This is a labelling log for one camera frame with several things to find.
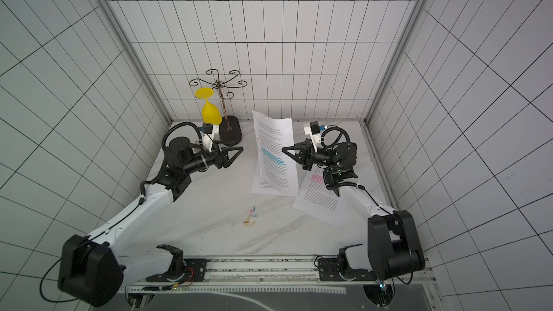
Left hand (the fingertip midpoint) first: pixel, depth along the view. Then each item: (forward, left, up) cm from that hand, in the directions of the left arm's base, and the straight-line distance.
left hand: (237, 149), depth 75 cm
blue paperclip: (-14, -5, -26) cm, 30 cm away
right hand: (-3, -17, +4) cm, 18 cm away
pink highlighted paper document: (-7, -31, -26) cm, 41 cm away
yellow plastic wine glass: (+20, +15, -2) cm, 25 cm away
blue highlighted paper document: (-6, -14, -5) cm, 16 cm away
